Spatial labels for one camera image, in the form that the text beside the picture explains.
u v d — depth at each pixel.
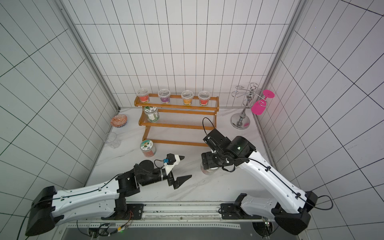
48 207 0.41
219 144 0.48
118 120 1.10
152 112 0.87
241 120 1.09
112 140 0.98
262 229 0.67
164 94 0.80
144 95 0.80
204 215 0.73
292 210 0.37
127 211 0.66
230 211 0.73
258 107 0.94
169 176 0.58
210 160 0.59
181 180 0.59
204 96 0.78
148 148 0.88
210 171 0.66
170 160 0.54
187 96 0.79
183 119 0.93
